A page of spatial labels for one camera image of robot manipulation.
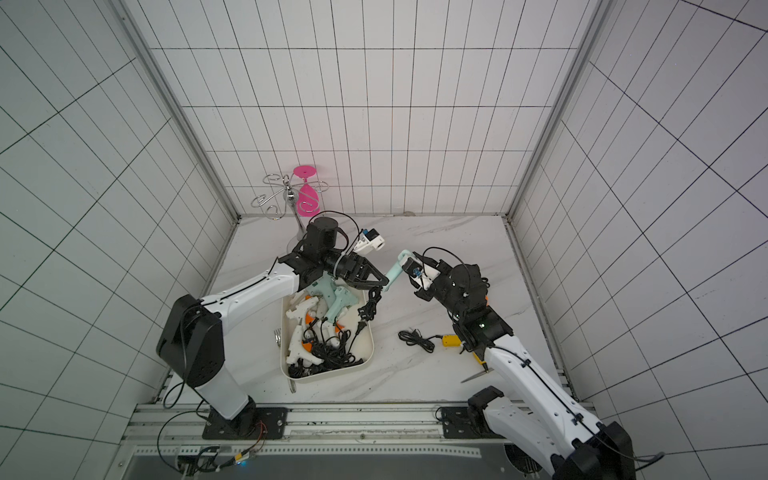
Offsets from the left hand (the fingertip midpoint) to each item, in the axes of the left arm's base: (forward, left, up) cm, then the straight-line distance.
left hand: (379, 289), depth 67 cm
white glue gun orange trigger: (-7, +22, -22) cm, 31 cm away
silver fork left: (-1, +31, -26) cm, 41 cm away
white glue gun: (+5, +25, -22) cm, 33 cm away
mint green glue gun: (+8, +12, -20) cm, 25 cm away
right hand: (+9, -6, 0) cm, 11 cm away
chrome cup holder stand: (+32, +28, 0) cm, 43 cm away
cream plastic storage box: (-2, +16, -20) cm, 26 cm away
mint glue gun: (+2, -3, +2) cm, 4 cm away
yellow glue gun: (-2, -22, -26) cm, 34 cm away
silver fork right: (-10, -29, -28) cm, 41 cm away
